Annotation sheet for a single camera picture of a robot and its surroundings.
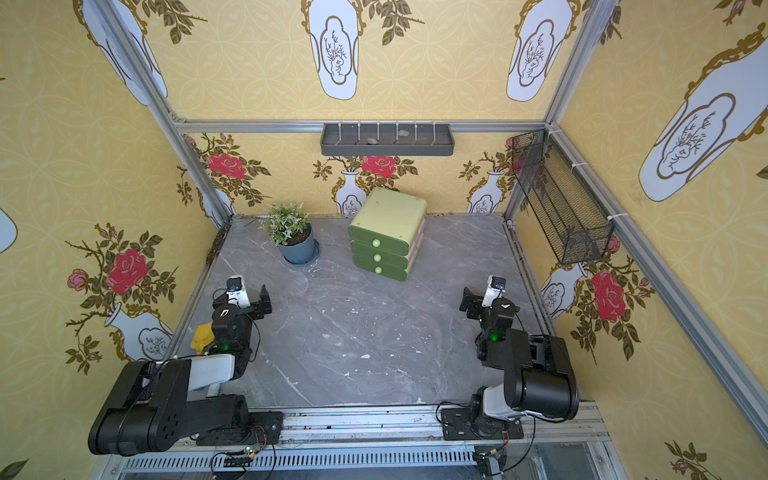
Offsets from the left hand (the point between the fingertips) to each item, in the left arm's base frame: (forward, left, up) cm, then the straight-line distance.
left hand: (250, 287), depth 88 cm
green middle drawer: (+10, -38, +2) cm, 40 cm away
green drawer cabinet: (+19, -44, +12) cm, 49 cm away
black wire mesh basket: (+8, -93, +17) cm, 95 cm away
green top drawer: (+9, -38, +10) cm, 41 cm away
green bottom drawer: (+7, -43, -4) cm, 43 cm away
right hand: (-1, -70, -3) cm, 70 cm away
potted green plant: (+18, -10, +7) cm, 21 cm away
